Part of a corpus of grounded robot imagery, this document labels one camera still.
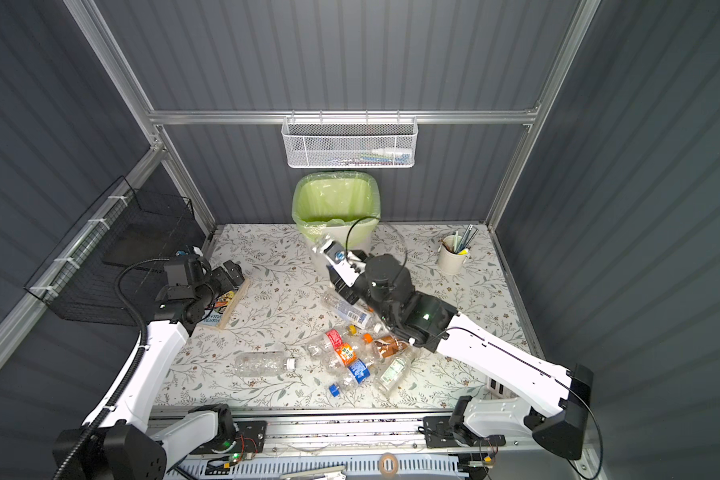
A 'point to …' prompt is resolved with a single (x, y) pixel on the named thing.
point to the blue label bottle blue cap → (358, 372)
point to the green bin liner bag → (330, 204)
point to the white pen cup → (452, 254)
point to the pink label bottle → (333, 341)
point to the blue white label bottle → (358, 314)
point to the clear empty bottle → (263, 364)
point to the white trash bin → (356, 237)
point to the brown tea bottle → (389, 345)
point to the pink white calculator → (496, 387)
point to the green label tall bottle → (393, 373)
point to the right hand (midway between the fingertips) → (341, 260)
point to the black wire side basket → (112, 267)
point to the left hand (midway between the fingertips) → (224, 274)
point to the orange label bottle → (348, 352)
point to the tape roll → (382, 469)
